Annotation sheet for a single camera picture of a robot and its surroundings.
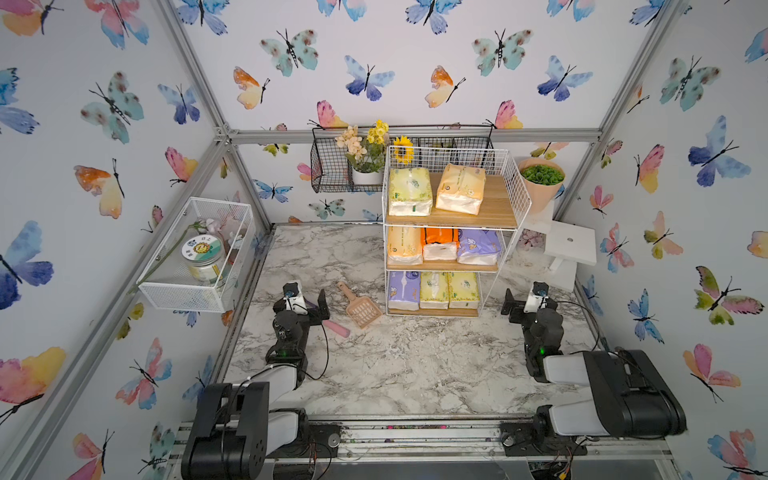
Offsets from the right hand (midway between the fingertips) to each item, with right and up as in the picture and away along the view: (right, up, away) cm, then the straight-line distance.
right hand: (529, 289), depth 88 cm
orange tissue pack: (-28, +13, -13) cm, 33 cm away
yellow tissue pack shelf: (-37, +12, -11) cm, 40 cm away
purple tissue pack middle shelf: (-18, +12, -12) cm, 25 cm away
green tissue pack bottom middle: (-27, -1, +6) cm, 28 cm away
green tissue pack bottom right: (-18, -1, +6) cm, 19 cm away
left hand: (-64, 0, -1) cm, 64 cm away
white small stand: (+14, +13, +6) cm, 20 cm away
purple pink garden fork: (-59, -12, +5) cm, 61 cm away
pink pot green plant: (+2, +32, -4) cm, 32 cm away
